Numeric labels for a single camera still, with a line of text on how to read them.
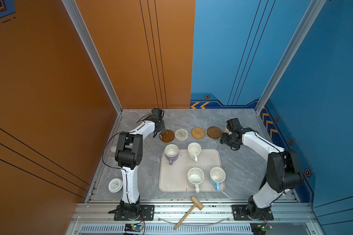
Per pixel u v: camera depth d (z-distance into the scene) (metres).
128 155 0.56
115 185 0.76
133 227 0.71
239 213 0.72
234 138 0.69
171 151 0.94
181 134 1.05
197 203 0.75
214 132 1.09
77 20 0.73
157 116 0.83
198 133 1.05
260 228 0.71
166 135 1.03
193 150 0.93
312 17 0.72
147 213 0.74
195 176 0.85
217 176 0.85
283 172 0.46
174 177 0.86
